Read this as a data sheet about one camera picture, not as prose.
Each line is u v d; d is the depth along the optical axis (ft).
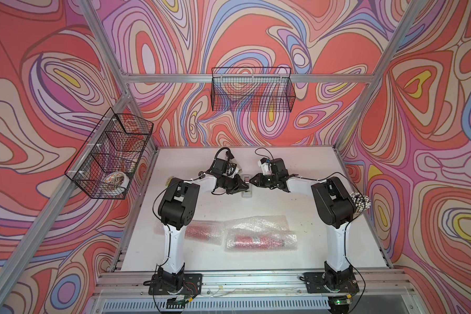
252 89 3.15
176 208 1.82
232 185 2.92
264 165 3.06
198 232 2.68
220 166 2.75
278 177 2.69
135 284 2.46
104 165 2.41
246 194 3.17
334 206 1.82
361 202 2.46
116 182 2.36
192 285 2.40
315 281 2.41
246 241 2.58
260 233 2.77
